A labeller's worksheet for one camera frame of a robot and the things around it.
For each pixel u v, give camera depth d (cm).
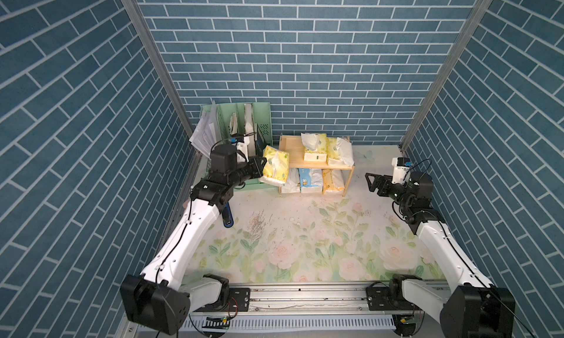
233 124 102
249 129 92
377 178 72
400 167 71
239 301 73
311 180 97
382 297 74
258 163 64
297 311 73
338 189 97
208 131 88
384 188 71
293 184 96
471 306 40
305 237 89
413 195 62
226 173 54
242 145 65
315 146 87
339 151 85
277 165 75
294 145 93
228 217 89
